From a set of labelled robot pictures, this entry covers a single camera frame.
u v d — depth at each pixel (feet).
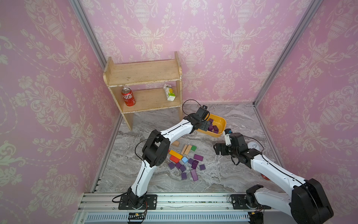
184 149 3.02
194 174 2.72
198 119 2.43
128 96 2.74
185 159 2.87
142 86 3.70
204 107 2.80
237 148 2.13
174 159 2.94
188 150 3.02
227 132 2.55
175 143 3.09
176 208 2.39
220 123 3.41
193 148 3.11
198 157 2.94
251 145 2.94
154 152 1.79
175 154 2.99
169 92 3.01
